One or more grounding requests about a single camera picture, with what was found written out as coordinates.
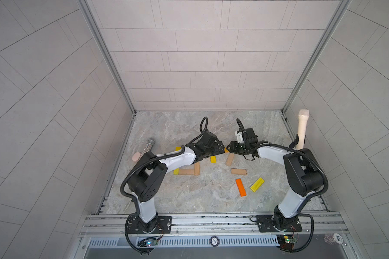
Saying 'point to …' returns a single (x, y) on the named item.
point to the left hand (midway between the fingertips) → (221, 147)
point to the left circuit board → (145, 243)
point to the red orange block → (241, 187)
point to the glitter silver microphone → (149, 142)
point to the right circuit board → (286, 242)
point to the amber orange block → (226, 150)
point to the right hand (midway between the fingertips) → (228, 147)
